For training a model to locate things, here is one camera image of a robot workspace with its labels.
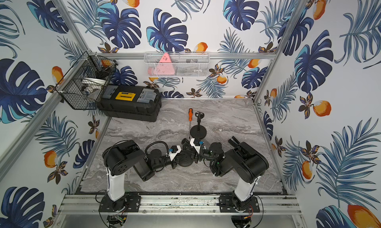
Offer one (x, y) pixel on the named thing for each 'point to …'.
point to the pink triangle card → (164, 67)
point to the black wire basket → (83, 85)
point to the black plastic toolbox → (130, 101)
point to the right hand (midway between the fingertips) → (184, 147)
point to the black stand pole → (199, 115)
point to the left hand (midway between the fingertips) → (185, 152)
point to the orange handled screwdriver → (190, 117)
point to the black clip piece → (234, 142)
